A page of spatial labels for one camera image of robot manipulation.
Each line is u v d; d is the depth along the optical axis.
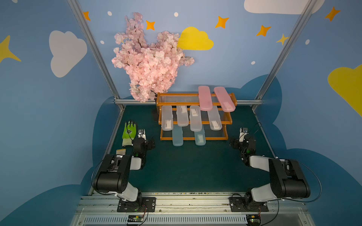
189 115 0.94
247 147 0.73
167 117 0.93
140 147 0.72
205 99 0.85
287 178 0.45
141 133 0.80
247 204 0.68
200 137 0.98
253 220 0.73
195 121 0.91
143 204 0.74
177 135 0.98
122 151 0.93
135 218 0.72
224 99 0.87
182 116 0.94
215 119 0.91
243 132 0.82
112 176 0.45
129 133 1.03
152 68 0.67
